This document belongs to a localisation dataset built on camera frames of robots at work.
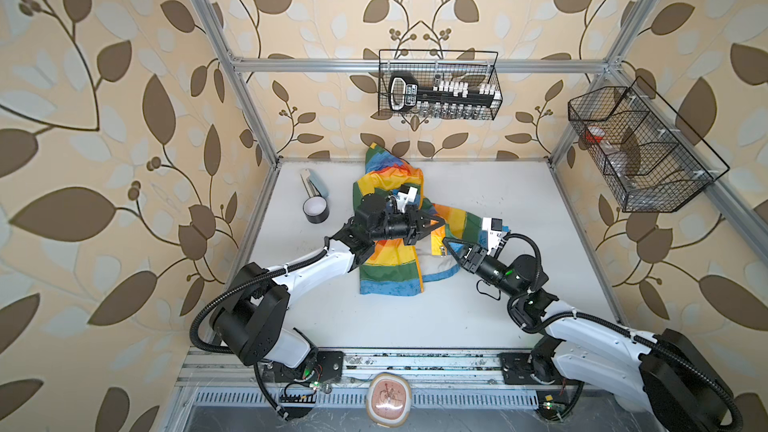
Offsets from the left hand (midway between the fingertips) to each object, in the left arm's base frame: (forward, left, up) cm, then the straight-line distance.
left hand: (448, 223), depth 69 cm
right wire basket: (+16, -51, +7) cm, 53 cm away
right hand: (-3, 0, -5) cm, 6 cm away
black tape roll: (+22, +41, -27) cm, 54 cm away
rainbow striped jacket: (0, +12, -27) cm, 29 cm away
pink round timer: (-33, +13, -25) cm, 43 cm away
